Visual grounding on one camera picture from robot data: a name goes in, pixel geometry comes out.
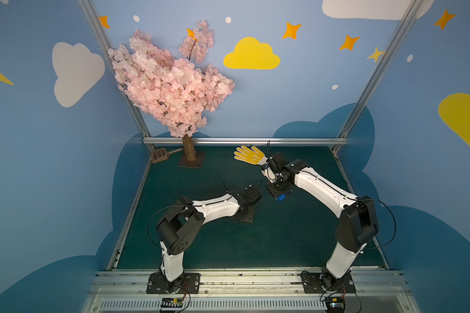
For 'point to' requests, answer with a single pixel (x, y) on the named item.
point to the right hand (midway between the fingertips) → (277, 187)
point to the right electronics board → (335, 304)
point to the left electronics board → (170, 302)
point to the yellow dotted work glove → (254, 155)
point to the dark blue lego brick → (281, 197)
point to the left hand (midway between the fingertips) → (247, 214)
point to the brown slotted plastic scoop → (162, 154)
